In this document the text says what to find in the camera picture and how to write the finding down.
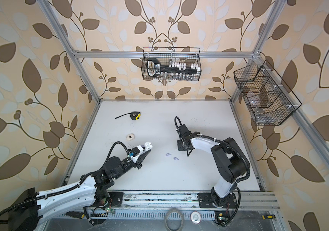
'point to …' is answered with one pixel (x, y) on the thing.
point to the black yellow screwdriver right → (268, 216)
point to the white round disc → (196, 217)
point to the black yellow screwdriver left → (76, 214)
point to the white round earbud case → (148, 146)
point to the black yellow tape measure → (134, 115)
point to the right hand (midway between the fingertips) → (183, 146)
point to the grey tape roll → (180, 227)
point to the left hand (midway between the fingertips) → (146, 146)
